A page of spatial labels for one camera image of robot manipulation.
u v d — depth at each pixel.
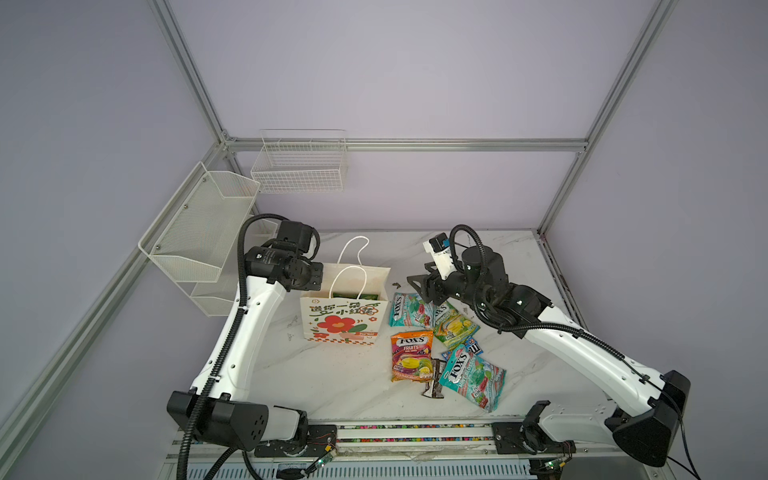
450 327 0.91
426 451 0.73
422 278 0.61
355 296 0.70
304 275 0.59
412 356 0.84
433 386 0.80
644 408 0.39
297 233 0.56
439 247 0.58
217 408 0.37
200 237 0.78
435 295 0.61
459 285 0.59
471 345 0.88
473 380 0.80
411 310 0.93
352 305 0.71
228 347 0.41
